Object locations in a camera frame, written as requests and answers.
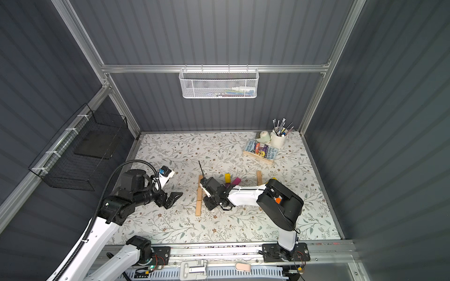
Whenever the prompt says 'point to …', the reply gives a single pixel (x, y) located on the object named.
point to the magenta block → (236, 181)
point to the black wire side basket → (74, 164)
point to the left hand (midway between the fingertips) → (173, 188)
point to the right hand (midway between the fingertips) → (208, 200)
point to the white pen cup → (276, 141)
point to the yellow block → (227, 178)
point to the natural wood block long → (259, 178)
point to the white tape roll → (265, 137)
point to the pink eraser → (245, 267)
